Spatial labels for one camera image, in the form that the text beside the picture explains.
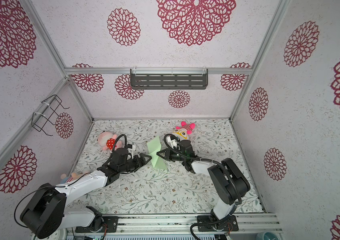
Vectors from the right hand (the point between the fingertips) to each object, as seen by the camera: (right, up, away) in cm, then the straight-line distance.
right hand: (157, 152), depth 84 cm
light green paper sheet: (-2, +3, +8) cm, 9 cm away
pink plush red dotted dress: (-35, +6, +16) cm, 39 cm away
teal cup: (+51, -35, -17) cm, 65 cm away
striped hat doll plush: (-50, -15, -3) cm, 52 cm away
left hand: (-5, -6, 0) cm, 7 cm away
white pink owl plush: (+16, +12, +19) cm, 28 cm away
